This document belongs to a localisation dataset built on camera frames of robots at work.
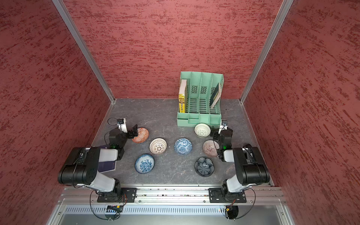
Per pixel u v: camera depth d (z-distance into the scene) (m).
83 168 0.45
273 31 0.80
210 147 0.92
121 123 0.79
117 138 0.71
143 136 0.97
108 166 0.83
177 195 0.76
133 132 0.85
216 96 1.04
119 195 0.68
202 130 1.00
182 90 0.90
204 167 0.83
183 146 0.92
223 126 0.79
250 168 0.45
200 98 1.18
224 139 0.71
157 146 0.92
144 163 0.85
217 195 0.74
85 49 0.88
